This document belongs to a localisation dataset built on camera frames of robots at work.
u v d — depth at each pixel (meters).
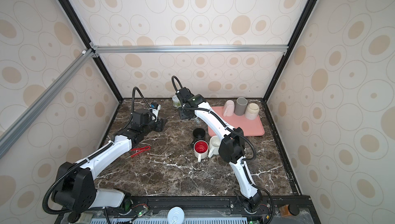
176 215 0.67
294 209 0.65
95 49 0.90
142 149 0.91
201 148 0.92
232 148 0.56
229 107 1.03
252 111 1.03
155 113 0.74
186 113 0.75
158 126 0.76
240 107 1.04
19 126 0.54
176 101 1.13
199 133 0.95
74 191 0.41
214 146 0.87
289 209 0.65
